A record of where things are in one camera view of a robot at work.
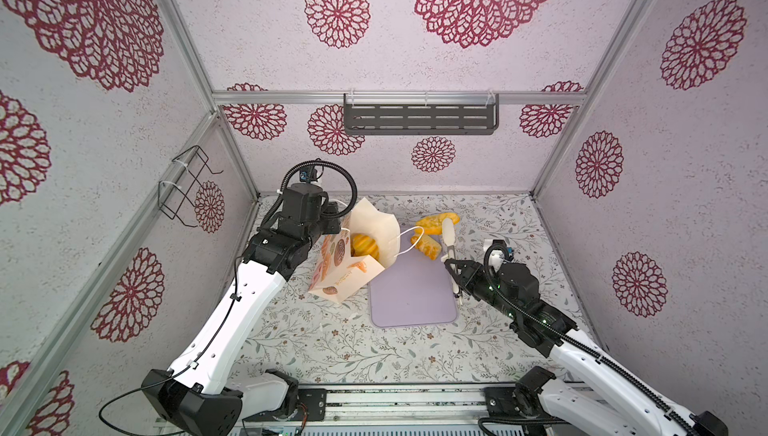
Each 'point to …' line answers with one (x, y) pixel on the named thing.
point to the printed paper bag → (337, 275)
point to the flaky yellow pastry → (428, 245)
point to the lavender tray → (414, 291)
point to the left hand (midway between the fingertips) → (327, 212)
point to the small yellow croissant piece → (363, 245)
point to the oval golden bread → (433, 224)
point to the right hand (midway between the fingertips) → (446, 260)
